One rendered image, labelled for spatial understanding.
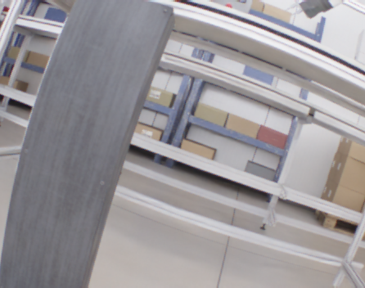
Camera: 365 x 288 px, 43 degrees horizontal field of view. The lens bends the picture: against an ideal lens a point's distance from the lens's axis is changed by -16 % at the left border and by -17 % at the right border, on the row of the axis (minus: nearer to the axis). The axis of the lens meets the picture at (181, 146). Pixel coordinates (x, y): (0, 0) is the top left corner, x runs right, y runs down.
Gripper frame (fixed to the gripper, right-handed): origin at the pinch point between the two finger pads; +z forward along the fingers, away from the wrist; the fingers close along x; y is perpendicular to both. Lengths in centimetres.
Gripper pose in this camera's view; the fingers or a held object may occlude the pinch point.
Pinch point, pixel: (287, 13)
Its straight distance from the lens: 175.7
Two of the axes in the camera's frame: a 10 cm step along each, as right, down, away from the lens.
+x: 5.4, 1.2, 8.3
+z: -7.8, 4.4, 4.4
